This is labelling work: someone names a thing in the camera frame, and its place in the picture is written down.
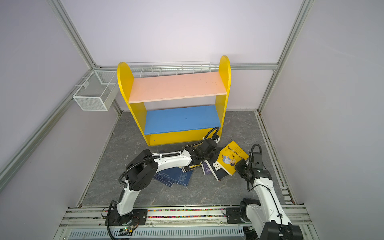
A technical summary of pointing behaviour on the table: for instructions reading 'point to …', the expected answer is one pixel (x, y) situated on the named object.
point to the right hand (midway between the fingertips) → (237, 166)
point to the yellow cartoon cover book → (229, 156)
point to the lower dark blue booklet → (168, 181)
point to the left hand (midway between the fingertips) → (219, 154)
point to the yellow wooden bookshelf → (174, 125)
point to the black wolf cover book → (218, 172)
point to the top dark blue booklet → (176, 175)
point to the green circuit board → (125, 231)
